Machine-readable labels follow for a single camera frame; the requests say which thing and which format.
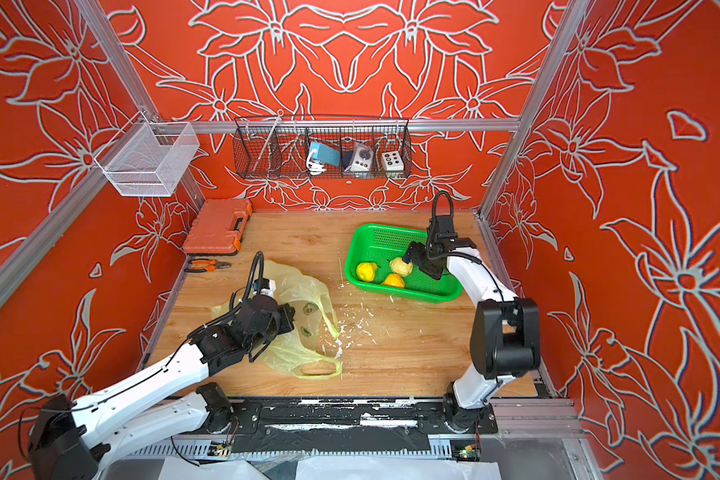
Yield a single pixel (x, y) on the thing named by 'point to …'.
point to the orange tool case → (219, 227)
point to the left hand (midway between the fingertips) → (299, 308)
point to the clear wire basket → (148, 159)
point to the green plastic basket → (379, 244)
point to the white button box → (393, 161)
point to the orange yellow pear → (394, 280)
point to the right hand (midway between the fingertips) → (408, 259)
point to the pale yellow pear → (400, 267)
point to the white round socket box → (361, 158)
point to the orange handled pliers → (205, 265)
